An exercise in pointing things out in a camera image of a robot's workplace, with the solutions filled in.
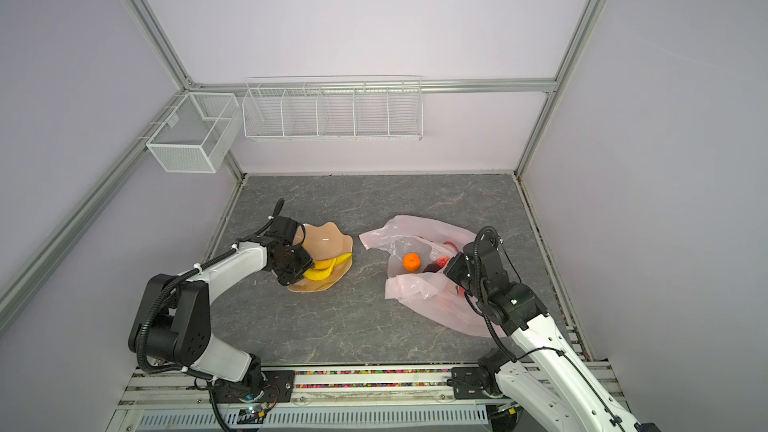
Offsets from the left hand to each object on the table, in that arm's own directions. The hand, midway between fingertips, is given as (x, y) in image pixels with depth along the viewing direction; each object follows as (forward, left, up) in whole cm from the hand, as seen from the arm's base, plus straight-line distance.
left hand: (312, 270), depth 90 cm
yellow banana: (0, -3, +1) cm, 3 cm away
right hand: (-7, -39, +15) cm, 42 cm away
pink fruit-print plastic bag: (+6, -33, -2) cm, 34 cm away
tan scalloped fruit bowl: (+11, -2, -3) cm, 12 cm away
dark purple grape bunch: (-1, -36, -1) cm, 36 cm away
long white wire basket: (+46, -8, +26) cm, 53 cm away
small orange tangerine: (+2, -31, -2) cm, 31 cm away
